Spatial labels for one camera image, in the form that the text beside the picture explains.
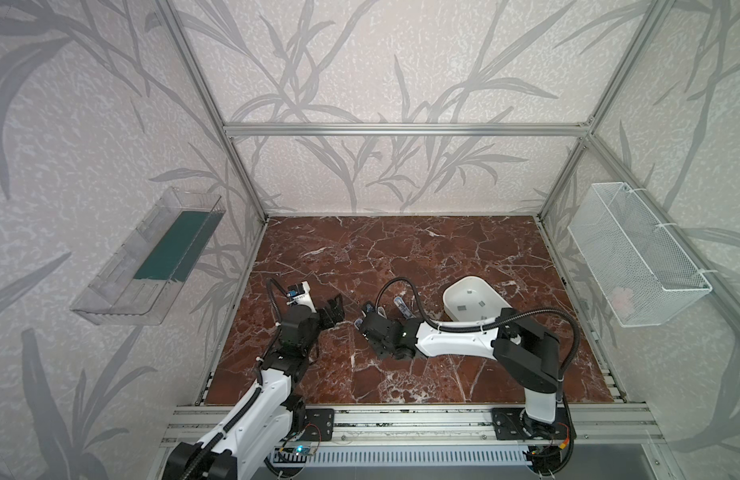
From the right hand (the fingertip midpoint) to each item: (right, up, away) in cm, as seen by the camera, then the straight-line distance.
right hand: (378, 327), depth 88 cm
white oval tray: (+30, +7, +9) cm, 32 cm away
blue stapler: (+8, +4, +7) cm, 11 cm away
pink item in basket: (+61, +11, -15) cm, 64 cm away
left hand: (-13, +12, -3) cm, 17 cm away
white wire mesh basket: (+58, +19, -25) cm, 66 cm away
